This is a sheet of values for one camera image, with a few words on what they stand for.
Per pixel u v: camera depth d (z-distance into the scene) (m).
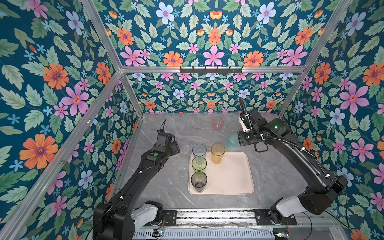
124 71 0.93
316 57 0.86
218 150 0.89
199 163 0.86
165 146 0.61
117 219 0.38
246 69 1.85
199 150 0.85
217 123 1.10
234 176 0.94
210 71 0.93
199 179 0.77
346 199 0.68
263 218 0.73
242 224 0.72
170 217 0.74
